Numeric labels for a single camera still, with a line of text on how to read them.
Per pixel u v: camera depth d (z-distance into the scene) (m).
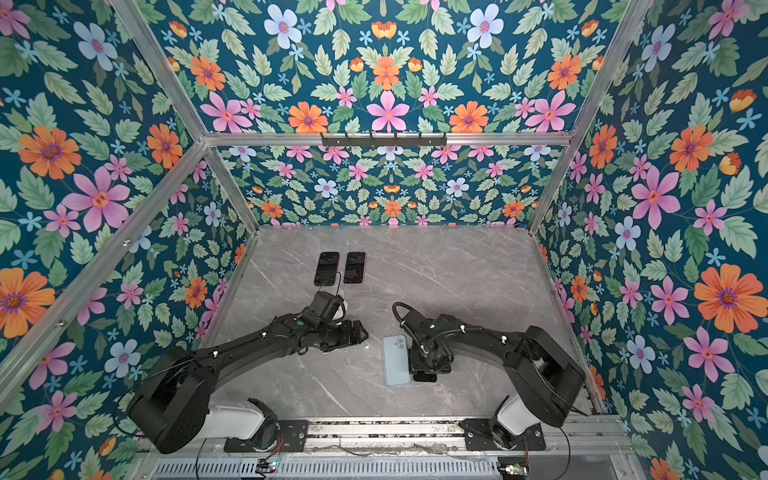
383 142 0.93
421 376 0.80
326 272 1.11
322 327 0.68
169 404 0.42
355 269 1.04
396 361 0.86
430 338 0.60
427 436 0.75
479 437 0.72
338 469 0.77
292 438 0.73
